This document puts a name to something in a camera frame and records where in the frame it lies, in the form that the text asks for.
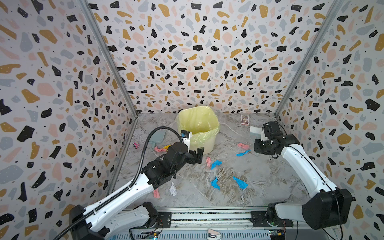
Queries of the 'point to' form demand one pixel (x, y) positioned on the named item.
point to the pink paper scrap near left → (156, 193)
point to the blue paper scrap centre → (215, 163)
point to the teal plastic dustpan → (157, 136)
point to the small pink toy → (136, 145)
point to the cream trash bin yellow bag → (202, 122)
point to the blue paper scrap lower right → (241, 184)
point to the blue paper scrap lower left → (214, 183)
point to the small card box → (244, 120)
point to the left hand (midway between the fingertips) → (196, 145)
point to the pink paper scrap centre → (208, 161)
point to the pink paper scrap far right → (245, 146)
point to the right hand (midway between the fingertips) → (254, 145)
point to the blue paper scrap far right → (241, 154)
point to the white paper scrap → (172, 190)
